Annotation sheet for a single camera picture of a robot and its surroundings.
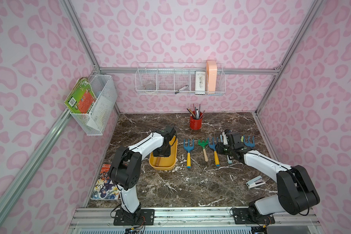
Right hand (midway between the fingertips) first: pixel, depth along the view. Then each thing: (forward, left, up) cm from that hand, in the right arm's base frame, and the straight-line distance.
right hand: (217, 145), depth 91 cm
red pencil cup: (+21, +12, -4) cm, 25 cm away
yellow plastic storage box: (-9, +32, -6) cm, 34 cm away
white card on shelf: (+30, +11, +26) cm, 41 cm away
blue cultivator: (+2, +17, -7) cm, 19 cm away
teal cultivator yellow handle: (+6, -24, -8) cm, 26 cm away
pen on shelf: (+31, +22, +20) cm, 43 cm away
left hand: (-4, +34, -2) cm, 34 cm away
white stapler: (-20, -20, -6) cm, 29 cm away
